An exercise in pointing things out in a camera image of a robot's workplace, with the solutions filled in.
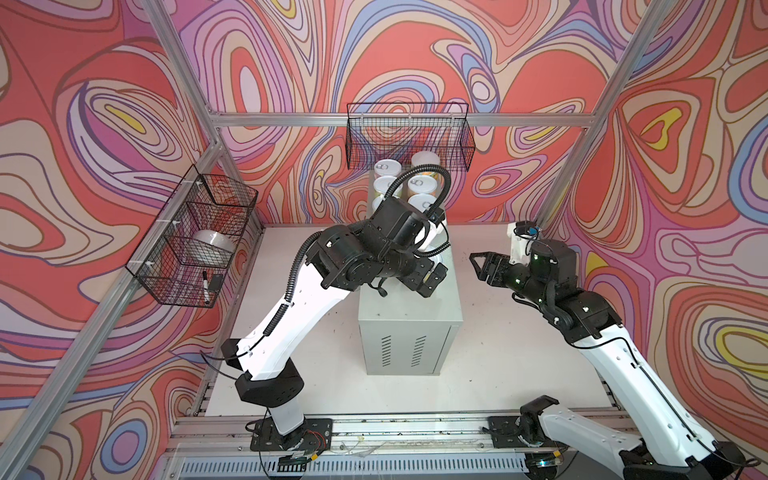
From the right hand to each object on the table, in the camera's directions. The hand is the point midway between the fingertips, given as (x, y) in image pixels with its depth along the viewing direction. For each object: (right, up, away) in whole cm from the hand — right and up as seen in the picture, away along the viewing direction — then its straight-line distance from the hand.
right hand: (482, 265), depth 70 cm
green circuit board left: (-47, -49, +2) cm, 67 cm away
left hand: (-14, +1, -10) cm, 17 cm away
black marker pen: (-67, -6, +2) cm, 68 cm away
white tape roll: (-67, +6, +3) cm, 67 cm away
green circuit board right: (+14, -48, +1) cm, 50 cm away
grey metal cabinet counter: (-17, -22, +21) cm, 35 cm away
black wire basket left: (-71, +3, +1) cm, 71 cm away
